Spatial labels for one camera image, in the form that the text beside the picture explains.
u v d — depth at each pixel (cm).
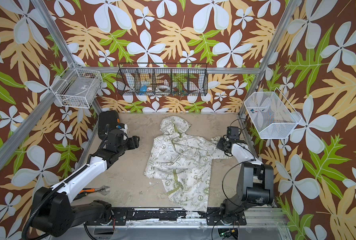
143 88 94
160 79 97
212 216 73
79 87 86
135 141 77
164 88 98
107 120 112
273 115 83
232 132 73
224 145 69
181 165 84
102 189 82
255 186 44
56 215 40
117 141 64
